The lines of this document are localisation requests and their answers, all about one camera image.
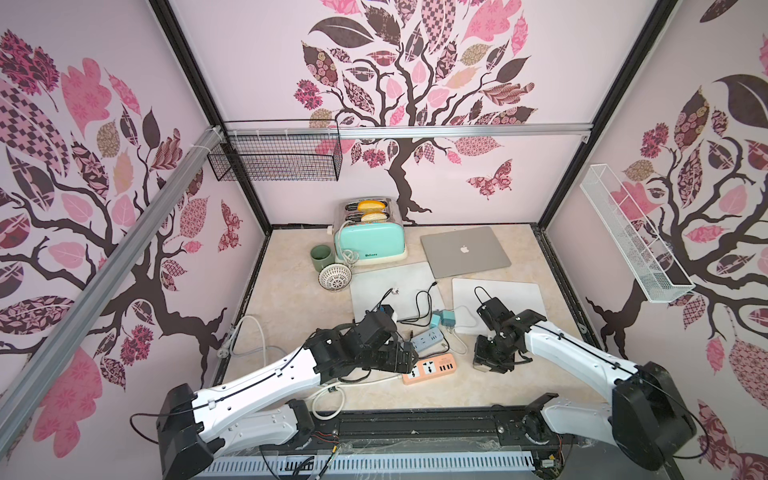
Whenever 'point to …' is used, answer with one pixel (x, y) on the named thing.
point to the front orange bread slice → (374, 216)
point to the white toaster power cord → (350, 257)
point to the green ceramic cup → (321, 256)
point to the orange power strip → (431, 367)
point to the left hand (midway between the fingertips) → (399, 365)
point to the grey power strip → (427, 339)
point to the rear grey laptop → (464, 251)
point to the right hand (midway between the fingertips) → (479, 368)
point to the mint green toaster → (368, 230)
